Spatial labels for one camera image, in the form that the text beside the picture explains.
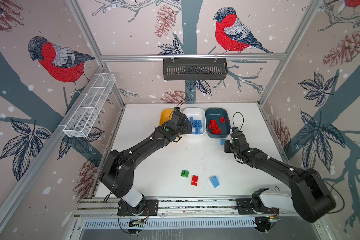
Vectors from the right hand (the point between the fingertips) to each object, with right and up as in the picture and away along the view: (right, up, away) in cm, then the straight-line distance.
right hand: (226, 143), depth 90 cm
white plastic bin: (-16, +16, +22) cm, 31 cm away
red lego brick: (-6, +9, +13) cm, 17 cm away
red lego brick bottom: (+3, +14, +19) cm, 24 cm away
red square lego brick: (-6, +12, +14) cm, 19 cm away
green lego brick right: (-25, -16, -6) cm, 31 cm away
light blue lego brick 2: (-15, +7, +12) cm, 20 cm away
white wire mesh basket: (-76, +12, -21) cm, 80 cm away
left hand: (-25, +11, -5) cm, 28 cm away
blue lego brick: (-16, +11, +17) cm, 26 cm away
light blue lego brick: (-20, +14, +19) cm, 31 cm away
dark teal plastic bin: (-1, +19, +21) cm, 28 cm away
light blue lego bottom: (-9, -20, -9) cm, 23 cm away
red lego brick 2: (-3, +6, +12) cm, 14 cm away
